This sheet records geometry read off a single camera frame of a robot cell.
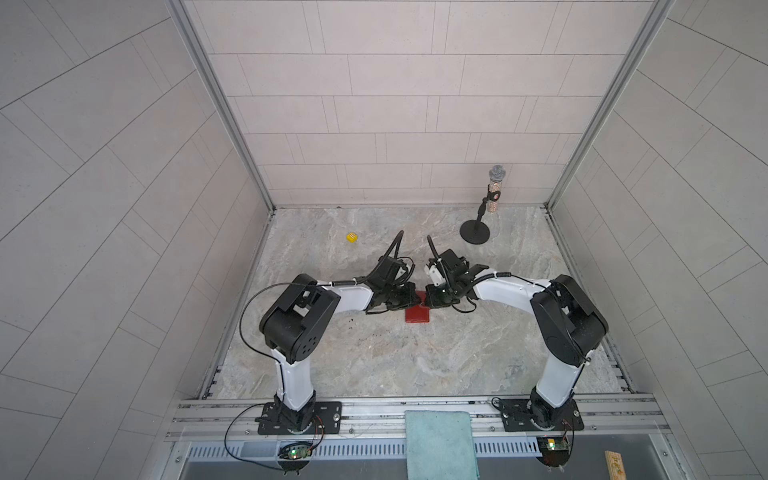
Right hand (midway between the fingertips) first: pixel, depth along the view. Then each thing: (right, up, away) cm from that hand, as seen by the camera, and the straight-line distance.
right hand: (423, 303), depth 91 cm
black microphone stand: (+21, +22, +18) cm, 35 cm away
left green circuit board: (-30, -26, -26) cm, 47 cm away
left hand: (+2, +2, -1) cm, 3 cm away
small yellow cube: (-25, +20, +15) cm, 35 cm away
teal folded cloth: (+2, -27, -24) cm, 36 cm away
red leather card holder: (-1, -3, -2) cm, 3 cm away
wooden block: (+40, -29, -26) cm, 56 cm away
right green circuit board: (+28, -28, -23) cm, 46 cm away
